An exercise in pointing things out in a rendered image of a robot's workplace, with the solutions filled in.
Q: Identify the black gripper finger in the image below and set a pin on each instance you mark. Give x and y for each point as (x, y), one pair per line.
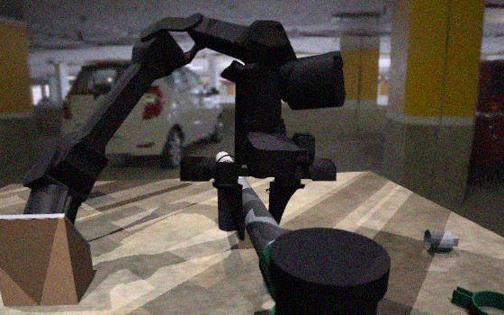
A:
(233, 196)
(279, 196)

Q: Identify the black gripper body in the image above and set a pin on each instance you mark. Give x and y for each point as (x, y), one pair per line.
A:
(203, 169)

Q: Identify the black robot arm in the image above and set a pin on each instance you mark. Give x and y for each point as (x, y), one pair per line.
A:
(271, 73)

